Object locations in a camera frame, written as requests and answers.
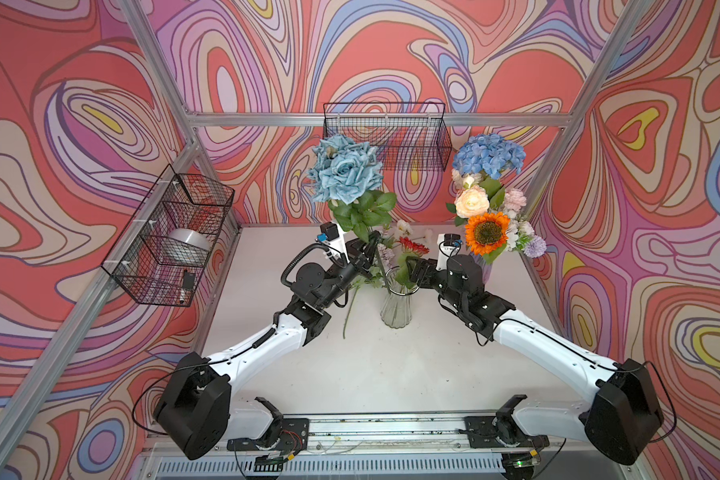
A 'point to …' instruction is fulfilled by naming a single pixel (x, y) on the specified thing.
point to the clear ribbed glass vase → (396, 312)
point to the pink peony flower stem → (514, 199)
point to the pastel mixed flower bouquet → (521, 237)
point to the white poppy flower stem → (404, 227)
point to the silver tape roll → (185, 246)
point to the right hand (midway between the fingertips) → (417, 265)
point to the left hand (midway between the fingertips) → (382, 235)
